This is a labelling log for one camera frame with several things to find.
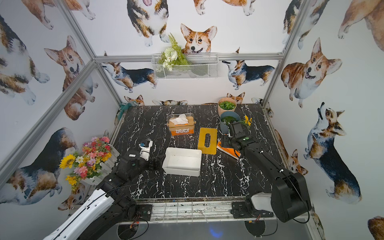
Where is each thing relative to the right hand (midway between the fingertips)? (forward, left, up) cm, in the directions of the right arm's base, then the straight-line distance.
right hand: (231, 136), depth 86 cm
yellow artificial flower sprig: (+10, -11, +1) cm, 15 cm away
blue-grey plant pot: (+19, 0, -7) cm, 20 cm away
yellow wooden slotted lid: (-2, +11, -13) cm, 17 cm away
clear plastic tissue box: (+9, +34, -7) cm, 35 cm away
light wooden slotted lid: (+18, +25, -6) cm, 31 cm away
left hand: (-10, +40, +4) cm, 42 cm away
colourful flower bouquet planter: (-16, +70, +4) cm, 72 cm away
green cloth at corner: (+36, +81, -11) cm, 89 cm away
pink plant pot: (+28, 0, -2) cm, 28 cm away
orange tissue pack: (+15, +31, -2) cm, 34 cm away
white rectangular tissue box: (-8, +30, -15) cm, 34 cm away
